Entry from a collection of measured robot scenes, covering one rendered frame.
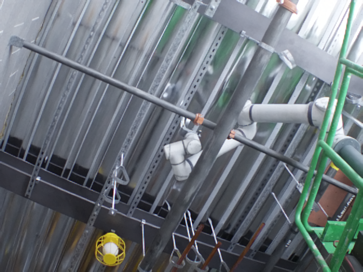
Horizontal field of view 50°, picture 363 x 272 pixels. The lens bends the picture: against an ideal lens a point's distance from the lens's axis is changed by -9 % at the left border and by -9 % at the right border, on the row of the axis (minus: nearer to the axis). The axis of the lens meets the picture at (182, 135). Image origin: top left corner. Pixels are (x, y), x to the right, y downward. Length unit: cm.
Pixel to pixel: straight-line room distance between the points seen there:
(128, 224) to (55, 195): 63
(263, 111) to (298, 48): 64
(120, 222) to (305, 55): 192
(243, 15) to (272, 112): 73
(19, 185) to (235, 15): 206
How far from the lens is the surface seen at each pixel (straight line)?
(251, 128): 286
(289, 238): 332
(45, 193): 336
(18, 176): 336
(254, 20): 301
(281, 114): 267
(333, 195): 395
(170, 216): 266
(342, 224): 252
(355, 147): 251
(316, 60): 321
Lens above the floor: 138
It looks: 69 degrees up
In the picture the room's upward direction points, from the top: 16 degrees counter-clockwise
